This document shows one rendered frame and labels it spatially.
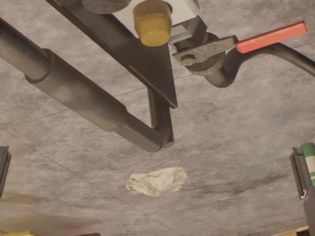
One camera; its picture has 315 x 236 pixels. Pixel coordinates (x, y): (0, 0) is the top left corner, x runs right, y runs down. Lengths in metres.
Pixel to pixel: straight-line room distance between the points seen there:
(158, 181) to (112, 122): 1.94
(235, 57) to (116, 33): 0.31
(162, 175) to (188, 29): 1.81
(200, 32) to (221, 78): 0.11
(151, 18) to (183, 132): 1.49
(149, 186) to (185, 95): 0.84
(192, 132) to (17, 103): 0.70
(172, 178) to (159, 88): 1.82
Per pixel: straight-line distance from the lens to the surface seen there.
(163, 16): 0.50
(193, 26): 0.58
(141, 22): 0.49
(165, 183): 2.42
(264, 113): 1.93
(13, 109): 1.69
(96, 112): 0.46
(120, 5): 0.43
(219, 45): 0.57
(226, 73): 0.69
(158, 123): 0.60
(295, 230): 4.41
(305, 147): 2.34
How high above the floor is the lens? 0.78
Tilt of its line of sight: 25 degrees down
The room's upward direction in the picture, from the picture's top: 172 degrees clockwise
